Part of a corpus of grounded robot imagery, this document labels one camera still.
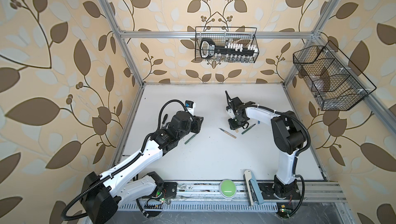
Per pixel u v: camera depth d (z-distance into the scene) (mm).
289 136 522
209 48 842
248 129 961
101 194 385
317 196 741
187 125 588
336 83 724
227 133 940
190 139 930
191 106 656
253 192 715
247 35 909
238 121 839
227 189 764
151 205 737
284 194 676
